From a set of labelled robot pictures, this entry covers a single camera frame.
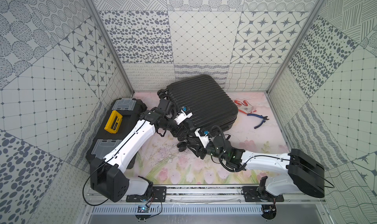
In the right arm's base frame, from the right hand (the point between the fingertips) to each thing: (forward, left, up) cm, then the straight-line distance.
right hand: (191, 143), depth 77 cm
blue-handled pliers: (+27, -52, -14) cm, 60 cm away
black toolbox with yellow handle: (+14, +41, +3) cm, 44 cm away
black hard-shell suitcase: (+21, -12, +7) cm, 25 cm away
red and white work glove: (+37, -40, -15) cm, 57 cm away
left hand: (+4, +1, +6) cm, 7 cm away
